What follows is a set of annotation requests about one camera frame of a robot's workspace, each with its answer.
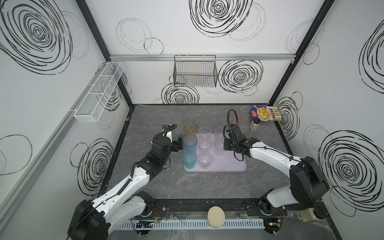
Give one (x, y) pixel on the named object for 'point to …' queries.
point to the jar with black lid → (313, 215)
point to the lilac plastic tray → (226, 163)
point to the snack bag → (265, 113)
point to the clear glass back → (219, 148)
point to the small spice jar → (254, 125)
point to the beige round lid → (216, 216)
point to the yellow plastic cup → (190, 128)
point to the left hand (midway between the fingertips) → (175, 134)
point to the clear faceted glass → (204, 144)
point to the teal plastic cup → (189, 158)
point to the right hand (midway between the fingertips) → (224, 143)
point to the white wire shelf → (96, 97)
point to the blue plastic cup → (190, 141)
